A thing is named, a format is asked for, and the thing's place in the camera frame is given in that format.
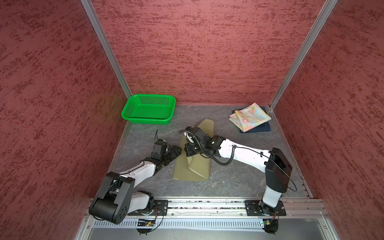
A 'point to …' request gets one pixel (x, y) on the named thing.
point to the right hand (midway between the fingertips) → (184, 153)
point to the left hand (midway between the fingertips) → (178, 156)
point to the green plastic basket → (149, 109)
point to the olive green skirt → (196, 168)
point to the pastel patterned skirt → (248, 117)
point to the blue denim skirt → (265, 127)
